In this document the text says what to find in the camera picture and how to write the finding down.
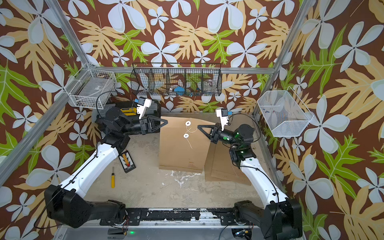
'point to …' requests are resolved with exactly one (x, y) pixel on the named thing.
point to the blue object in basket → (179, 90)
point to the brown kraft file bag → (183, 144)
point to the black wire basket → (177, 79)
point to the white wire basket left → (91, 88)
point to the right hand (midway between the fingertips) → (199, 129)
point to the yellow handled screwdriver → (113, 179)
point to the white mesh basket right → (284, 113)
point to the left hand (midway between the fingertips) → (167, 122)
